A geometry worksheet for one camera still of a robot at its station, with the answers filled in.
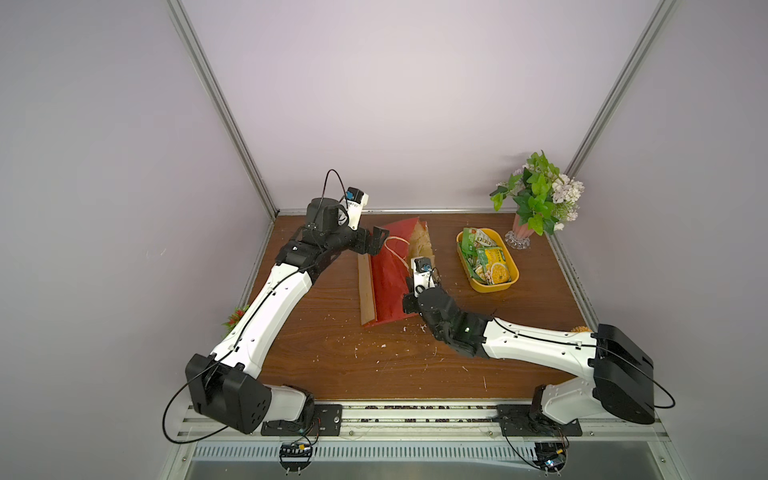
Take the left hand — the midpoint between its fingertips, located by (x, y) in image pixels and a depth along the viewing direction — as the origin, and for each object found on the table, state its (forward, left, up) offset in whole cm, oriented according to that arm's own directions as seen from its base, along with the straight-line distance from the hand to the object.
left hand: (372, 224), depth 75 cm
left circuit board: (-47, +18, -34) cm, 61 cm away
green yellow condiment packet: (+4, -39, -24) cm, 46 cm away
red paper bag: (-3, -2, -19) cm, 19 cm away
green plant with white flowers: (+9, -47, +1) cm, 48 cm away
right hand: (-8, -10, -9) cm, 16 cm away
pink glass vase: (+18, -51, -25) cm, 59 cm away
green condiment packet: (+13, -33, -24) cm, 42 cm away
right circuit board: (-46, -45, -34) cm, 72 cm away
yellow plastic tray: (+19, -41, -26) cm, 52 cm away
